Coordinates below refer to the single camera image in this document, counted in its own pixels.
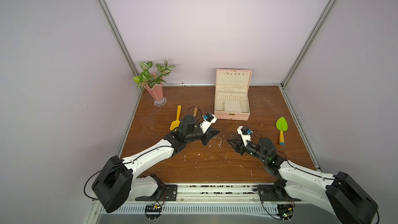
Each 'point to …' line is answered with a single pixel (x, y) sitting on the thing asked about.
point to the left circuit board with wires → (153, 211)
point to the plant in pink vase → (154, 82)
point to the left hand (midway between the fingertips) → (218, 131)
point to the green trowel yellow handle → (282, 125)
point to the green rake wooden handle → (195, 111)
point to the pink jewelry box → (232, 101)
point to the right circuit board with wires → (285, 211)
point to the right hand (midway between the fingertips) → (231, 134)
